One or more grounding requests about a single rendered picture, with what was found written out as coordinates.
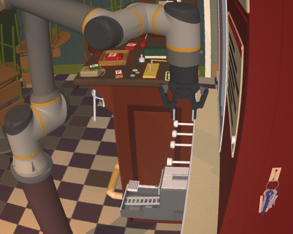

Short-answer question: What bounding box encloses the white pull knob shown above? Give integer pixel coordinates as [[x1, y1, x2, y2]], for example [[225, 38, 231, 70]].
[[171, 130, 194, 138], [166, 157, 191, 167], [173, 120, 194, 128], [169, 140, 193, 149]]

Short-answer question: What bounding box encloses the wooden tray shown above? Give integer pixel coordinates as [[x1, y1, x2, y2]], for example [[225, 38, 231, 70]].
[[98, 49, 130, 66]]

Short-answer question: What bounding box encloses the green book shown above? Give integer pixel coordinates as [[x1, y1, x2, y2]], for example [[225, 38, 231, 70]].
[[143, 46, 167, 59]]

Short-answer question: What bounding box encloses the round wooden table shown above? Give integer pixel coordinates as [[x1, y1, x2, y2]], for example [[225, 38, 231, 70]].
[[49, 30, 72, 49]]

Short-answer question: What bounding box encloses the white framed glass picture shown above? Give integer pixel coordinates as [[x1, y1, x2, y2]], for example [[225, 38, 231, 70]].
[[216, 0, 229, 154]]

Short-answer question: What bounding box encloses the silver key ring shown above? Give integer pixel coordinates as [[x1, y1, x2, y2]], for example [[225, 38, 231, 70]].
[[266, 179, 280, 191]]

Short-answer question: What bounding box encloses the dark red bar counter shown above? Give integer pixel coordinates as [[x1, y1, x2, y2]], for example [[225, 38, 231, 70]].
[[73, 33, 201, 222]]

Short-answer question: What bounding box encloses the wooden slat chair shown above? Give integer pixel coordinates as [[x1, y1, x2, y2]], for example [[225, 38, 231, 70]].
[[0, 62, 26, 134]]

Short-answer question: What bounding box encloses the beige cigarette machine body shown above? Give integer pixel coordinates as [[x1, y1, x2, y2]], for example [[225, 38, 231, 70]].
[[180, 86, 222, 234]]

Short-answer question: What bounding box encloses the brass foot rail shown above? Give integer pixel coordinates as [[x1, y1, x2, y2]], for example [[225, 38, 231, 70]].
[[106, 162, 124, 200]]

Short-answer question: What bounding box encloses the green bamboo chair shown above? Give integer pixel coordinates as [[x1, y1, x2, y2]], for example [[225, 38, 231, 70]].
[[0, 13, 31, 68]]

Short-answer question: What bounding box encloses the tan key hook plaque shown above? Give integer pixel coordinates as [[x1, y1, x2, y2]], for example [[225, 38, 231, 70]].
[[270, 167, 282, 182]]

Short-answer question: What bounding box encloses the grey key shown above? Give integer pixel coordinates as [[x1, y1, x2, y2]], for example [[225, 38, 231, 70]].
[[268, 189, 279, 208]]

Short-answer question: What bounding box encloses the beige flat block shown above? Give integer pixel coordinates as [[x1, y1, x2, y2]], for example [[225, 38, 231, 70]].
[[79, 66, 106, 78]]

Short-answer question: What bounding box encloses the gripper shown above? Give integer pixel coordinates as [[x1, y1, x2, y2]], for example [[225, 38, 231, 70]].
[[158, 64, 209, 121]]

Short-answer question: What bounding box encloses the grey ribbed block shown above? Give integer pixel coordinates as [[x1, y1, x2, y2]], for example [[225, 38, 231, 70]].
[[126, 180, 141, 194]]

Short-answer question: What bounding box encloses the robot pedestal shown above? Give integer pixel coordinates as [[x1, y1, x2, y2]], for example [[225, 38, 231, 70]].
[[11, 168, 74, 234]]

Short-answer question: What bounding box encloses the blue key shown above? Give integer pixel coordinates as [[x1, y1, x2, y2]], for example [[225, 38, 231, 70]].
[[260, 190, 274, 216]]

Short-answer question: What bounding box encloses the grey delivery tray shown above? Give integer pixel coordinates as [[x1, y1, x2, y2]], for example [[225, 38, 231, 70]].
[[119, 185, 184, 221]]

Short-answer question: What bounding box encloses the cream framed slatted panel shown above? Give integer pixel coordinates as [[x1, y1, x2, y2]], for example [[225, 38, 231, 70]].
[[226, 11, 245, 158]]

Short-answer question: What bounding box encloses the yellow block with wooden pegs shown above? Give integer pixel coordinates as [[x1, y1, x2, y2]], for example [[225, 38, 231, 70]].
[[142, 60, 161, 79]]

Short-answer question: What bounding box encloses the grey coin mechanism box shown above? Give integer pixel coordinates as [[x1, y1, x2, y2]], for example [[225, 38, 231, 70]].
[[159, 166, 190, 212]]

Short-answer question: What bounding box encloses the white stool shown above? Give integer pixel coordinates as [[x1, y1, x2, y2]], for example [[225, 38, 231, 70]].
[[90, 89, 106, 122]]

